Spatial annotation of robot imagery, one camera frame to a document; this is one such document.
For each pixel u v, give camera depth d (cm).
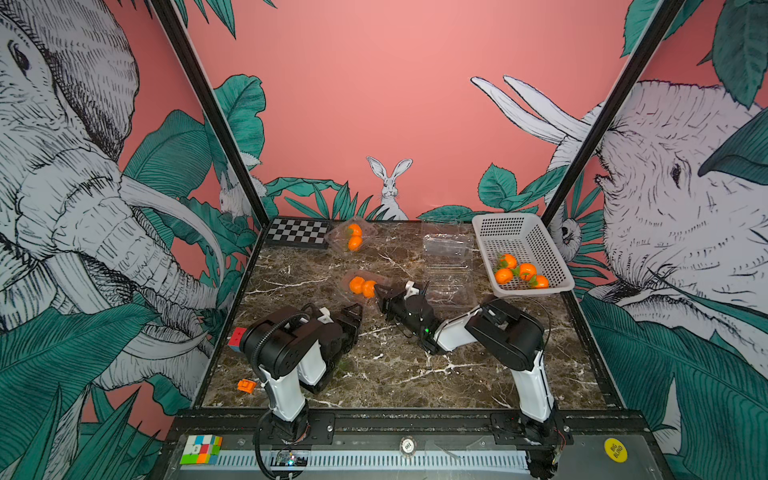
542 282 98
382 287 89
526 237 114
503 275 98
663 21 70
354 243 107
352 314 84
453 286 103
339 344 72
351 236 111
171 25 70
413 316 73
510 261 103
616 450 72
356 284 96
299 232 112
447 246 102
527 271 101
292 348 48
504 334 54
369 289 92
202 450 66
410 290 88
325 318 85
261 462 67
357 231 111
